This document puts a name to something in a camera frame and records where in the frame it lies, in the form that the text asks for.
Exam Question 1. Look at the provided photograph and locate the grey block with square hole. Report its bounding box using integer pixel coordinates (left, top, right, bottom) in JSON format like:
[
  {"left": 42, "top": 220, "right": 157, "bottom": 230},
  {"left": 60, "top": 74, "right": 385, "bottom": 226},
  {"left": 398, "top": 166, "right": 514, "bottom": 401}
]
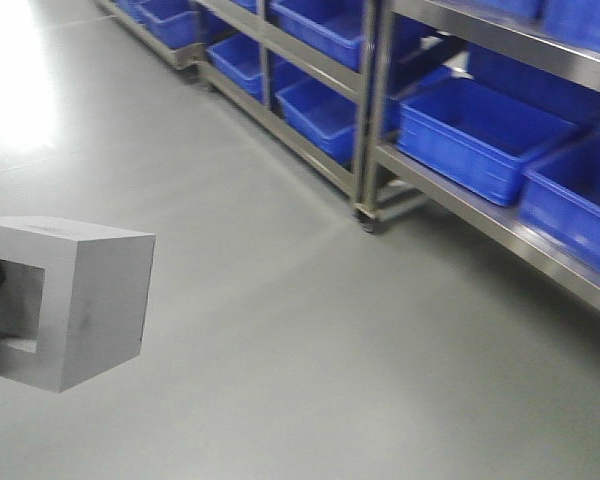
[{"left": 0, "top": 215, "right": 157, "bottom": 395}]

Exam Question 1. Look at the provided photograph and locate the row of blue bins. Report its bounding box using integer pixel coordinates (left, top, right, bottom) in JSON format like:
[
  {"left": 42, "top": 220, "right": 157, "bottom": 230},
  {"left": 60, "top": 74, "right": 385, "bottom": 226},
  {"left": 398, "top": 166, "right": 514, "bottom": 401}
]
[
  {"left": 384, "top": 0, "right": 600, "bottom": 294},
  {"left": 114, "top": 0, "right": 201, "bottom": 50},
  {"left": 199, "top": 0, "right": 379, "bottom": 165}
]

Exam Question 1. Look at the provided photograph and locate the steel rack on castors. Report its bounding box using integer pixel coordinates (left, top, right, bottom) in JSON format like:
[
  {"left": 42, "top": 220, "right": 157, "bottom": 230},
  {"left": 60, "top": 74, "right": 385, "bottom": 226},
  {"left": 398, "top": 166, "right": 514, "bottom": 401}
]
[
  {"left": 94, "top": 0, "right": 206, "bottom": 71},
  {"left": 192, "top": 0, "right": 376, "bottom": 201},
  {"left": 354, "top": 0, "right": 600, "bottom": 326}
]

